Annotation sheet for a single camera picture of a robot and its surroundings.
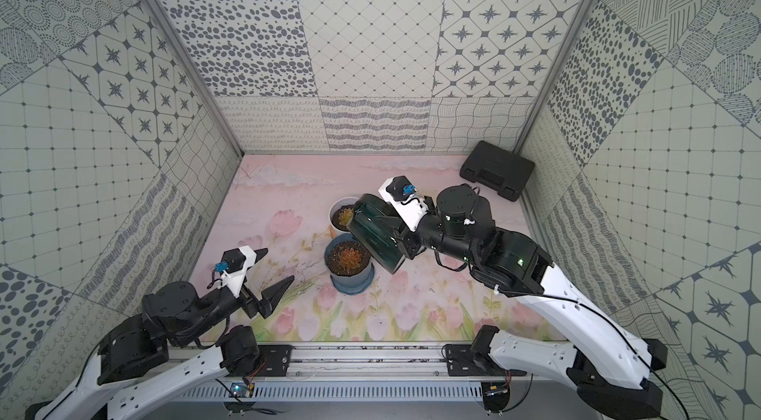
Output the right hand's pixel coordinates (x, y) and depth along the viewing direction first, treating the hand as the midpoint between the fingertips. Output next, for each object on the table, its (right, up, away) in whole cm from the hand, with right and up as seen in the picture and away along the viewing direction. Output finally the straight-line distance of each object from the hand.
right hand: (384, 215), depth 58 cm
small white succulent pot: (-15, -4, +33) cm, 36 cm away
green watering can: (-2, -3, +6) cm, 7 cm away
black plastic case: (+43, +11, +53) cm, 69 cm away
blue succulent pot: (-10, -17, +23) cm, 30 cm away
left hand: (-23, -10, +3) cm, 25 cm away
